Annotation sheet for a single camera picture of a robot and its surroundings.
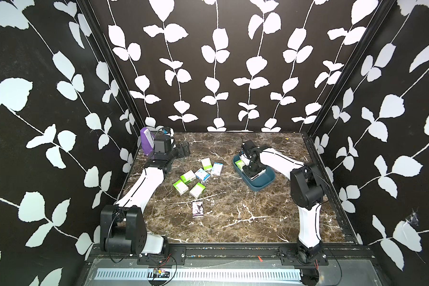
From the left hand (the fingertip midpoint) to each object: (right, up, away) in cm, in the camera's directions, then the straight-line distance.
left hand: (181, 141), depth 86 cm
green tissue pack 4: (+7, -25, +5) cm, 27 cm away
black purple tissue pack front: (+9, -33, -1) cm, 34 cm away
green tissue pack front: (+31, -12, +14) cm, 36 cm away
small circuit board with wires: (-5, -54, -16) cm, 56 cm away
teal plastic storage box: (+44, -22, +10) cm, 50 cm away
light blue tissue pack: (+17, -15, +15) cm, 28 cm away
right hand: (+36, -15, +11) cm, 41 cm away
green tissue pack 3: (-2, -24, +7) cm, 25 cm away
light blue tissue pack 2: (+9, -18, +12) cm, 23 cm away
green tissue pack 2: (+2, -19, +9) cm, 21 cm away
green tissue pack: (+12, -13, +15) cm, 23 cm away
